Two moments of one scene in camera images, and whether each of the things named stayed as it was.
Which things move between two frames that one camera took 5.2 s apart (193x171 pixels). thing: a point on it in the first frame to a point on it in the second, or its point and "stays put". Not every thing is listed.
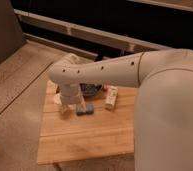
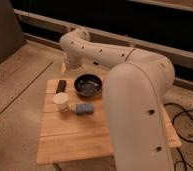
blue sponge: x=89 y=110 stays put
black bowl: x=90 y=89 stays put
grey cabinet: x=6 y=35 stays put
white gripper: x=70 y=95 to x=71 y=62
